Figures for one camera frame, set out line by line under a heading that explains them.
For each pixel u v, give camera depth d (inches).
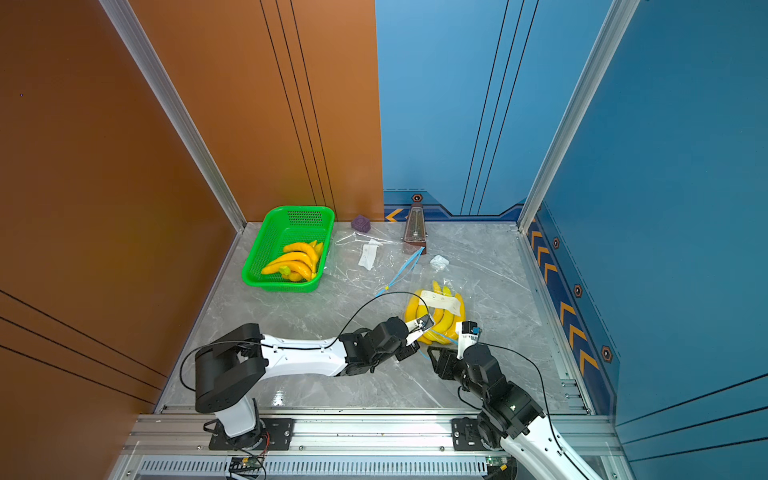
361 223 45.6
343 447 28.7
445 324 34.9
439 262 42.5
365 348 25.2
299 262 39.8
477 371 22.9
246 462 28.0
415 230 41.2
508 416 21.5
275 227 45.6
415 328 26.8
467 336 27.9
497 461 28.5
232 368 18.9
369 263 40.7
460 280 38.7
